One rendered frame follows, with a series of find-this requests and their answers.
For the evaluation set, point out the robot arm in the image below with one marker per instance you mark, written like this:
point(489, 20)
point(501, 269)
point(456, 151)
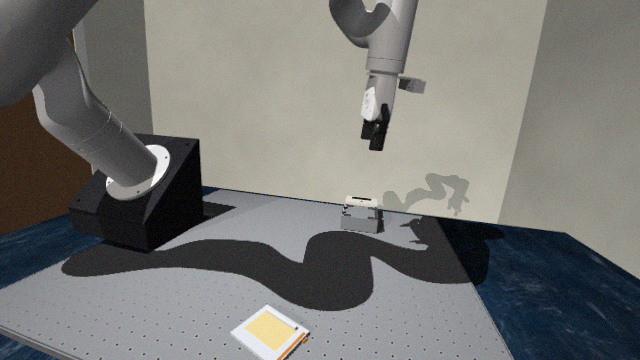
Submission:
point(31, 31)

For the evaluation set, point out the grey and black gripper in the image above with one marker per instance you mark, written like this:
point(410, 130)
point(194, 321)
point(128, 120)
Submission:
point(379, 94)

